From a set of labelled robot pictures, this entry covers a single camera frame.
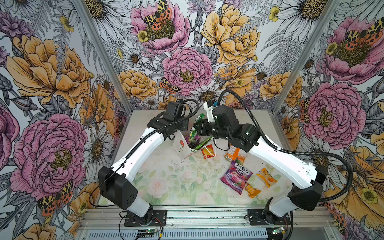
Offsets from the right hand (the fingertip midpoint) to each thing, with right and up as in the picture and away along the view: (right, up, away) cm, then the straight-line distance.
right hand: (194, 129), depth 67 cm
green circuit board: (-23, -49, +4) cm, 54 cm away
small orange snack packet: (+31, -34, +14) cm, 48 cm away
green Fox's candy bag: (0, -1, -1) cm, 2 cm away
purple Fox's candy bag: (+23, -27, +18) cm, 40 cm away
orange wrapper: (+40, -28, +18) cm, 52 cm away
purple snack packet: (+1, -6, +26) cm, 27 cm away
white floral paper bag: (-8, -9, +14) cm, 19 cm away
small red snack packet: (+6, -11, +6) cm, 14 cm away
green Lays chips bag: (+4, -8, +13) cm, 16 cm away
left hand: (-7, +2, +13) cm, 15 cm away
